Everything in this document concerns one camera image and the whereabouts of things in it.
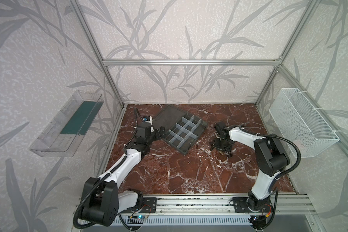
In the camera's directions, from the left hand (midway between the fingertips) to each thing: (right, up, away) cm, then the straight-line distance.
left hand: (160, 124), depth 86 cm
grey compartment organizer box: (+13, -4, +14) cm, 19 cm away
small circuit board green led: (-8, -45, -16) cm, 48 cm away
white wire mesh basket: (+66, +2, -22) cm, 70 cm away
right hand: (+37, -15, +10) cm, 41 cm away
